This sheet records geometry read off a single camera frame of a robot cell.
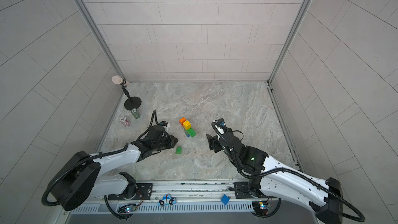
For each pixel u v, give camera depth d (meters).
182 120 0.83
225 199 0.69
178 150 0.83
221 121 0.61
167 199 0.68
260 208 0.68
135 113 0.94
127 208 0.66
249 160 0.51
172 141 0.75
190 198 0.71
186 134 0.83
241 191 0.70
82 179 0.41
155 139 0.67
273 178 0.47
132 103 1.02
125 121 0.89
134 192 0.68
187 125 0.80
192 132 0.82
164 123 0.79
